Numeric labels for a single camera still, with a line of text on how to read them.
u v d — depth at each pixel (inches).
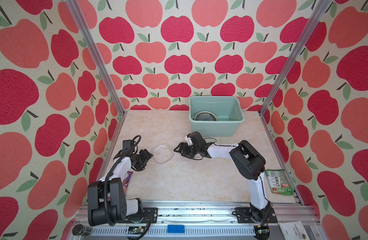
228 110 45.0
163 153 38.6
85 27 30.2
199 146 31.0
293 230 27.1
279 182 33.1
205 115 44.2
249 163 21.2
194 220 28.9
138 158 30.2
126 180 33.1
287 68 36.8
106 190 16.6
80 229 24.6
